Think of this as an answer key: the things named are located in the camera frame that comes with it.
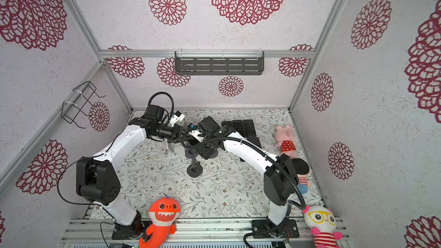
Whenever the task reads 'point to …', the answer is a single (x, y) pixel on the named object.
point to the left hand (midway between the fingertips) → (190, 140)
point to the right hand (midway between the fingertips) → (200, 141)
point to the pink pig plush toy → (285, 140)
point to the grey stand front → (195, 169)
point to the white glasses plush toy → (322, 223)
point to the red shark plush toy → (162, 213)
